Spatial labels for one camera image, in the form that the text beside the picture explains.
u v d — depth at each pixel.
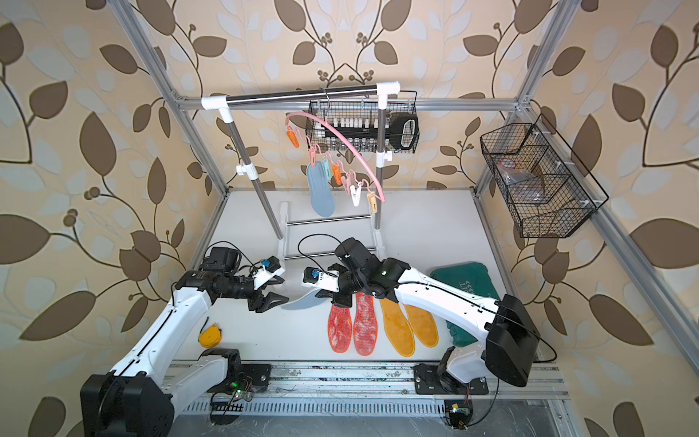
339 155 1.11
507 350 0.39
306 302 0.72
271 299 0.69
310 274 0.60
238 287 0.67
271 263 0.67
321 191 0.89
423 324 0.84
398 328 0.83
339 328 0.83
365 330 0.83
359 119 0.81
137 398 0.38
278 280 0.78
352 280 0.62
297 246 0.79
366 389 0.74
